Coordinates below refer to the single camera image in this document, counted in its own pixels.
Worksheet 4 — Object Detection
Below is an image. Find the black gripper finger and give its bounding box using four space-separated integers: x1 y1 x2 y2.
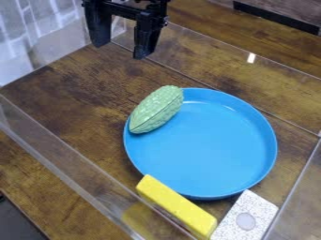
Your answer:
82 0 111 48
133 11 167 59

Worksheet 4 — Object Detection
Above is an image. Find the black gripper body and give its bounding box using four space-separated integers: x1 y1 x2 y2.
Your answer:
102 0 171 18

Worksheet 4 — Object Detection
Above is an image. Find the blue round tray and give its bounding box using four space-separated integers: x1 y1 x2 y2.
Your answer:
123 88 277 201

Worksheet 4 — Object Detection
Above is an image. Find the yellow block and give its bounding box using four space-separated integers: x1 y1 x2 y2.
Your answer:
135 174 217 240

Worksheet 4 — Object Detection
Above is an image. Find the white speckled block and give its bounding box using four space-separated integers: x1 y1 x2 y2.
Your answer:
210 190 278 240

